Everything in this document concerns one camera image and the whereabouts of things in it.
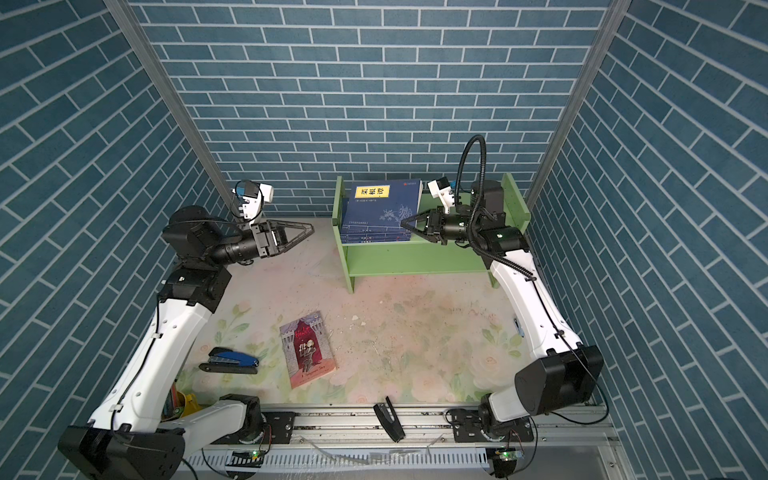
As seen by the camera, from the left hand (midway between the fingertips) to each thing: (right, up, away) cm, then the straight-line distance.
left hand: (310, 236), depth 58 cm
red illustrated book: (-10, -32, +29) cm, 44 cm away
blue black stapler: (-32, -34, +24) cm, 52 cm away
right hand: (+18, +3, +9) cm, 20 cm away
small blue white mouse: (+55, -27, +33) cm, 70 cm away
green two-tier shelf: (+25, -6, +40) cm, 48 cm away
